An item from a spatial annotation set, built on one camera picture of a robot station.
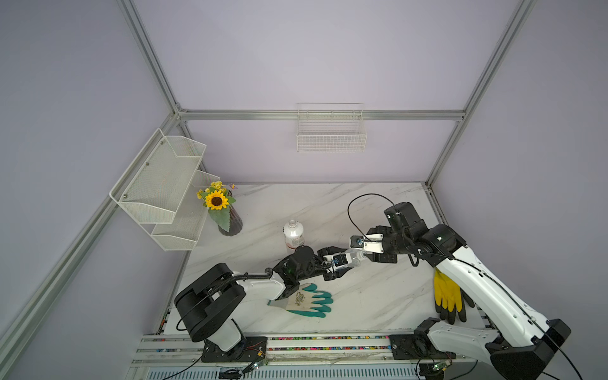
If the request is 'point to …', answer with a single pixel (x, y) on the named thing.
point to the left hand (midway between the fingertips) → (346, 256)
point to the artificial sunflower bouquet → (216, 199)
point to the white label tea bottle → (294, 233)
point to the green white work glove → (307, 301)
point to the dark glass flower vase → (235, 226)
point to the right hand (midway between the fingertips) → (371, 243)
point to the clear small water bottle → (360, 256)
